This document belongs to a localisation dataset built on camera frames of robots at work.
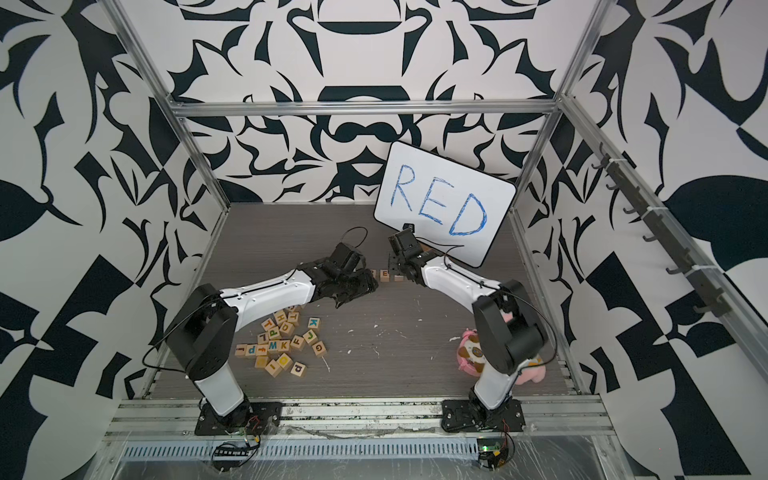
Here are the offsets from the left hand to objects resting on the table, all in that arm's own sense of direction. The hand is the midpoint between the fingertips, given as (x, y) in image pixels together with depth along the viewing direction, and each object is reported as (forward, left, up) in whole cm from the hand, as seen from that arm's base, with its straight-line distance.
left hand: (373, 281), depth 89 cm
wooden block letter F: (-15, +21, -6) cm, 27 cm away
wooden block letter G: (-17, +15, -7) cm, 24 cm away
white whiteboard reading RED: (+18, -25, +11) cm, 33 cm away
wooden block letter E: (+5, -3, -6) cm, 8 cm away
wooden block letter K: (-15, +25, -6) cm, 30 cm away
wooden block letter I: (-21, +27, -6) cm, 35 cm away
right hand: (+8, -8, +1) cm, 11 cm away
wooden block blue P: (-22, +20, -6) cm, 30 cm away
